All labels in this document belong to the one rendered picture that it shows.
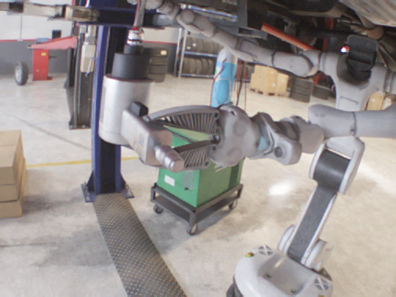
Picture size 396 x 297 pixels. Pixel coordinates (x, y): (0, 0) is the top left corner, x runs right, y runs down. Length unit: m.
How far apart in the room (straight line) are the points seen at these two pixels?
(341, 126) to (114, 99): 0.49
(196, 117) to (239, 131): 0.08
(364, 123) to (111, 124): 0.55
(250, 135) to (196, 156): 0.10
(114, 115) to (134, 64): 0.09
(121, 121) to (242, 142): 0.20
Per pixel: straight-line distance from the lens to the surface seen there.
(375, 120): 0.70
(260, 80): 9.21
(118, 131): 0.48
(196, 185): 1.94
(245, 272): 1.49
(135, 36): 0.49
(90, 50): 3.86
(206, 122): 0.44
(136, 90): 0.46
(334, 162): 1.21
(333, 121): 0.67
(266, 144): 0.49
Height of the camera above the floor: 1.38
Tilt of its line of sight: 22 degrees down
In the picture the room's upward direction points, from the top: 9 degrees clockwise
